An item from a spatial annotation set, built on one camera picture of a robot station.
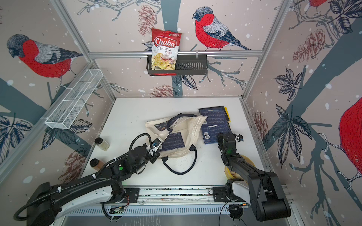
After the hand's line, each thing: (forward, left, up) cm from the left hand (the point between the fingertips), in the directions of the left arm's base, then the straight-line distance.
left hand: (161, 141), depth 78 cm
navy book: (+7, -6, -13) cm, 16 cm away
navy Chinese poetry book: (+9, -30, -8) cm, 32 cm away
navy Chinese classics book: (+24, -37, -11) cm, 46 cm away
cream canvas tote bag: (+14, -16, -5) cm, 22 cm away
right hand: (+12, -35, -7) cm, 37 cm away
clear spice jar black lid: (+2, +39, -8) cm, 39 cm away
